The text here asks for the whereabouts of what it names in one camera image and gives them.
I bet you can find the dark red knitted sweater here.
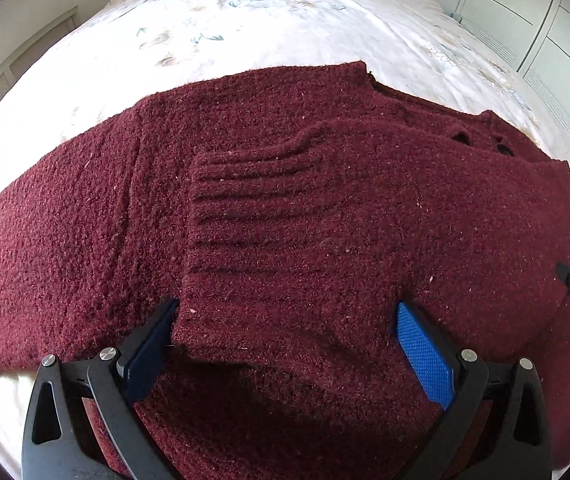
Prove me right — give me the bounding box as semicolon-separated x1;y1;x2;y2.
0;62;570;479

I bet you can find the white floral bed sheet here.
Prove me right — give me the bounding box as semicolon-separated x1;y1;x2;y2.
0;0;570;474

